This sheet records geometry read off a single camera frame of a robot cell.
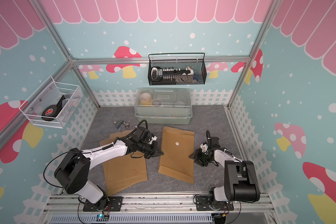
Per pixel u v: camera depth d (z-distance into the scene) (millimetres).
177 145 951
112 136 1019
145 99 1028
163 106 990
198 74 938
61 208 742
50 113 701
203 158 789
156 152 774
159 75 872
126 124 1068
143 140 727
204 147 870
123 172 850
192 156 889
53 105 707
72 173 447
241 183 438
